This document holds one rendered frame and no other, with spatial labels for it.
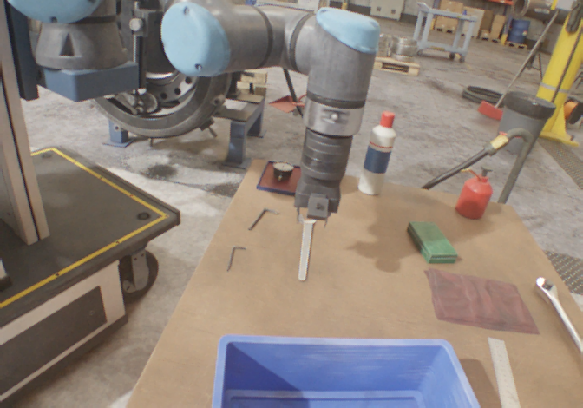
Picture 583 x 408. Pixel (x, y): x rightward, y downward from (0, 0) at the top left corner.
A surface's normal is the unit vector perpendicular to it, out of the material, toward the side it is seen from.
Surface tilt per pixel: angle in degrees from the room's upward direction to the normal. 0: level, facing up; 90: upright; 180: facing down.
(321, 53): 88
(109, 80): 90
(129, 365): 0
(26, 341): 90
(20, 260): 0
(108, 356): 0
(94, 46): 70
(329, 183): 99
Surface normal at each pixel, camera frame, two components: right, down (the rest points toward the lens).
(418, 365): 0.06, 0.51
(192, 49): -0.59, 0.39
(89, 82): 0.84, 0.36
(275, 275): 0.13, -0.86
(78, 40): 0.41, 0.18
